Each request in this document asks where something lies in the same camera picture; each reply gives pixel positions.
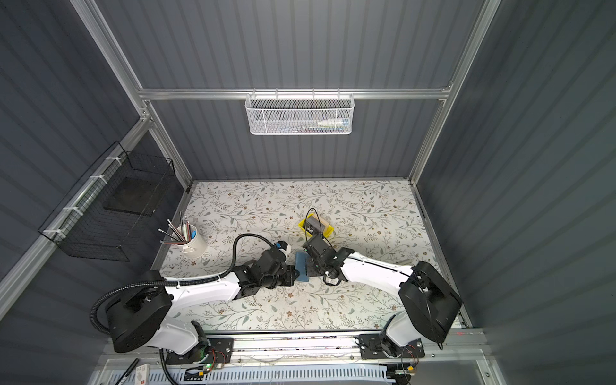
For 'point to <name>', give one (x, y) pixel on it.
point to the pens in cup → (184, 236)
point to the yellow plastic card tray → (329, 228)
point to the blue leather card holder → (301, 265)
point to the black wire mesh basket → (111, 204)
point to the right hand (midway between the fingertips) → (312, 265)
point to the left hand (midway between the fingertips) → (303, 278)
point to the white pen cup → (196, 247)
